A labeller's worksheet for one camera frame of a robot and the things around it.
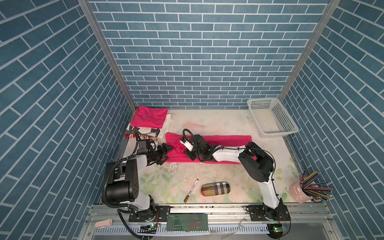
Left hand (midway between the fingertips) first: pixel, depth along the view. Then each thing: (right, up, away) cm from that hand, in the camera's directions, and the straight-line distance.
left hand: (171, 150), depth 92 cm
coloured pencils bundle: (+74, -15, -17) cm, 77 cm away
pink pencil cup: (+67, -18, -18) cm, 71 cm away
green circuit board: (+12, -30, -22) cm, 39 cm away
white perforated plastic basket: (+73, +21, +24) cm, 80 cm away
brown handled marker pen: (+12, -22, -13) cm, 28 cm away
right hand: (+8, +1, +2) cm, 8 cm away
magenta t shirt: (+4, -4, +2) cm, 6 cm away
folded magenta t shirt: (-21, +22, +13) cm, 33 cm away
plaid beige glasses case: (+26, -18, -13) cm, 34 cm away
